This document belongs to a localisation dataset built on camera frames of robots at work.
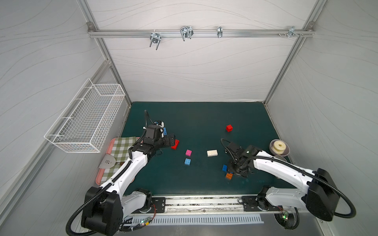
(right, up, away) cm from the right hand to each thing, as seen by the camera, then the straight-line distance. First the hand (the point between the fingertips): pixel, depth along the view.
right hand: (230, 171), depth 80 cm
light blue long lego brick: (-40, +20, +21) cm, 50 cm away
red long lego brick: (-32, +13, +15) cm, 37 cm away
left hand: (-35, +18, +4) cm, 40 cm away
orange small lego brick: (0, -3, +2) cm, 4 cm away
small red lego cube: (+5, +23, +21) cm, 31 cm away
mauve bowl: (+36, +9, +8) cm, 38 cm away
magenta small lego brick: (-24, +8, +11) cm, 27 cm away
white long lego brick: (-9, +8, +10) cm, 16 cm away
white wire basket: (-73, +27, -12) cm, 79 cm away
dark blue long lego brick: (-2, +1, +4) cm, 5 cm away
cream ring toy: (+32, +12, +8) cm, 35 cm away
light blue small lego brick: (-24, +3, +8) cm, 25 cm away
